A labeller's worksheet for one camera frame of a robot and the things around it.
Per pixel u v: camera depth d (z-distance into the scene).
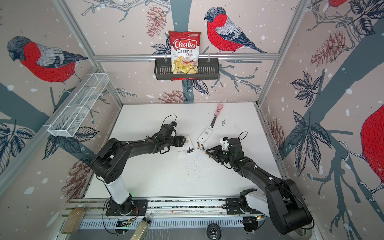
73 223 0.66
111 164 0.48
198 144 0.97
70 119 0.71
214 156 0.78
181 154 0.92
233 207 0.74
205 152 0.84
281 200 0.41
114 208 0.72
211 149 0.82
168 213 0.73
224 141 0.83
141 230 0.65
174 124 0.87
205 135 1.01
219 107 1.17
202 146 0.96
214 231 0.59
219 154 0.75
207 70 0.94
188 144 0.97
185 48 0.83
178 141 0.86
